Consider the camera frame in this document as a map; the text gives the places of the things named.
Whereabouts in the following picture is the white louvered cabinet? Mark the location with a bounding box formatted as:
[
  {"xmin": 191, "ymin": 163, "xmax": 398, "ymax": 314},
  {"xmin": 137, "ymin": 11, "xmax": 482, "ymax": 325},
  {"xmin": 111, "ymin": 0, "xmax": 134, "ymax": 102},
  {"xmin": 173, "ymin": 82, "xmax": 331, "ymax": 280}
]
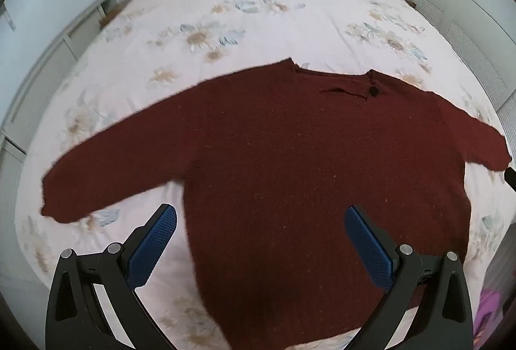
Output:
[{"xmin": 0, "ymin": 0, "xmax": 117, "ymax": 157}]

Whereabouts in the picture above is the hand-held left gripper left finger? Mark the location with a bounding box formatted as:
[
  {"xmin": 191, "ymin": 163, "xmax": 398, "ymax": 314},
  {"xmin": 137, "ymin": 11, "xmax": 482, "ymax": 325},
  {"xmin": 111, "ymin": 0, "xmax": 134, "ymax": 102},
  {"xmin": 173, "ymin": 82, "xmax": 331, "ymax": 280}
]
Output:
[{"xmin": 45, "ymin": 203, "xmax": 180, "ymax": 350}]

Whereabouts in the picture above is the purple cloth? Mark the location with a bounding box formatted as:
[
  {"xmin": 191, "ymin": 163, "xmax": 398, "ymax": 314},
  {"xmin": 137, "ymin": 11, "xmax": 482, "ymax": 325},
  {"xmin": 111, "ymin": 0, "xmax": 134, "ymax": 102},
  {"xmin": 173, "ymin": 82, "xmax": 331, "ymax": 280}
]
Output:
[{"xmin": 473, "ymin": 287, "xmax": 504, "ymax": 350}]

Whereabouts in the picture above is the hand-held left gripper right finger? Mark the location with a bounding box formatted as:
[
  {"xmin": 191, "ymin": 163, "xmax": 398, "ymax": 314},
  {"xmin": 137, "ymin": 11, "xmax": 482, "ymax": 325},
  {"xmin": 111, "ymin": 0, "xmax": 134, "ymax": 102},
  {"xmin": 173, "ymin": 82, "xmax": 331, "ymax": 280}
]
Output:
[{"xmin": 344, "ymin": 205, "xmax": 473, "ymax": 350}]

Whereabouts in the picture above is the floral bed sheet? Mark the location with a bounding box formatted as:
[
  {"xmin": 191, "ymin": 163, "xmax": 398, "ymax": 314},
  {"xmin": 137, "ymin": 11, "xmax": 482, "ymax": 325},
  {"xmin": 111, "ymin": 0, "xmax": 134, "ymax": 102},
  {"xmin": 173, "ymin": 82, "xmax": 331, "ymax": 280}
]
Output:
[{"xmin": 14, "ymin": 0, "xmax": 516, "ymax": 350}]

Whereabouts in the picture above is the dark red knit sweater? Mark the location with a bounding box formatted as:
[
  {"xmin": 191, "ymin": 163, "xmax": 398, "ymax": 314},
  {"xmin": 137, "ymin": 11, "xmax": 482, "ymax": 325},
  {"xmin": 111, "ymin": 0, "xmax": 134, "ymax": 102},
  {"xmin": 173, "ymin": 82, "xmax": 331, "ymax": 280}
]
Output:
[{"xmin": 40, "ymin": 57, "xmax": 512, "ymax": 350}]

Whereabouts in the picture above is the wooden nightstand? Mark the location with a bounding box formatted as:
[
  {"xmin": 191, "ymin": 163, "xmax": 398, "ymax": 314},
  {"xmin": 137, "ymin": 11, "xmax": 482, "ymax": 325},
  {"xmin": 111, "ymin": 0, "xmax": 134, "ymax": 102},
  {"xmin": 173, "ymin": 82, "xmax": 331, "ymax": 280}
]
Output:
[{"xmin": 99, "ymin": 0, "xmax": 132, "ymax": 27}]

